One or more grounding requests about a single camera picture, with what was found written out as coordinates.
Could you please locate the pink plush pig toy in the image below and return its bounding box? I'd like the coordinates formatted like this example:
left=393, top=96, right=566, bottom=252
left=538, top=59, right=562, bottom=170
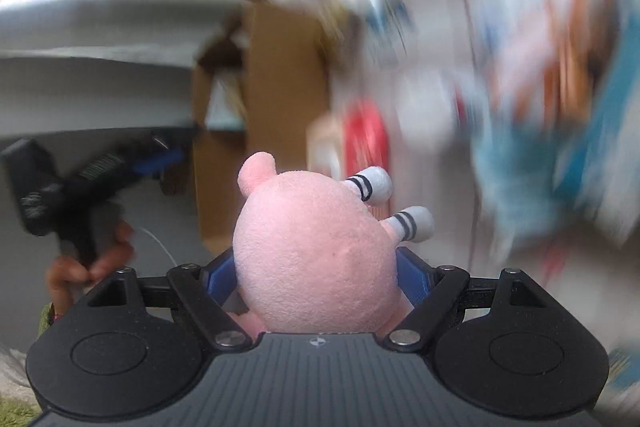
left=232, top=152, right=435, bottom=339

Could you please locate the white sofa cushion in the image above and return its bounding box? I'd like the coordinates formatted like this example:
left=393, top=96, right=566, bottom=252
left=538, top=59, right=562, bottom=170
left=1, top=0, right=246, bottom=139

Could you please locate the checkered floral table cloth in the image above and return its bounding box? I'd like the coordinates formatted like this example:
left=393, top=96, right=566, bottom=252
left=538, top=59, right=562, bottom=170
left=278, top=0, right=639, bottom=367

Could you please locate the brown cardboard box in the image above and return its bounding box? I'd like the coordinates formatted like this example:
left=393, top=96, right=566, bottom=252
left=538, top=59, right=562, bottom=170
left=192, top=0, right=330, bottom=256

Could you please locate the person's left hand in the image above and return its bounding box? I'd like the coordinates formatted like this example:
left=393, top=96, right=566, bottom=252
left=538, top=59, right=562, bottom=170
left=46, top=222, right=134, bottom=317

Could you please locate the red snack packet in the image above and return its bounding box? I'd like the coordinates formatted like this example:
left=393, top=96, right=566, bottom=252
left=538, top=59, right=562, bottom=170
left=343, top=100, right=393, bottom=220

